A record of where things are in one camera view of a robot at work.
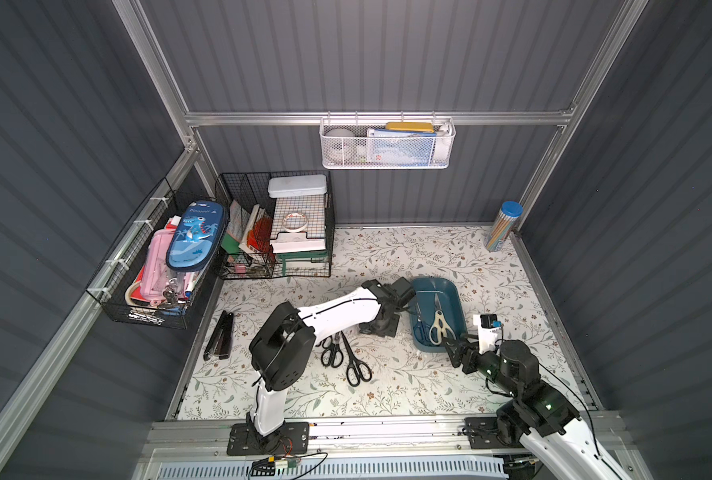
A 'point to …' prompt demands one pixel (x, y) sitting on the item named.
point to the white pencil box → (297, 185)
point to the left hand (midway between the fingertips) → (385, 332)
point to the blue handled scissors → (420, 328)
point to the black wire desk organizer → (246, 197)
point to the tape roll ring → (295, 222)
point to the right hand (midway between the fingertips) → (459, 337)
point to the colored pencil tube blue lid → (504, 222)
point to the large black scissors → (358, 369)
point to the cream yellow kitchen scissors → (441, 329)
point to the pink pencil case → (157, 273)
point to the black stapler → (220, 343)
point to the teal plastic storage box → (451, 299)
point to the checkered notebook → (313, 237)
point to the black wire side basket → (116, 284)
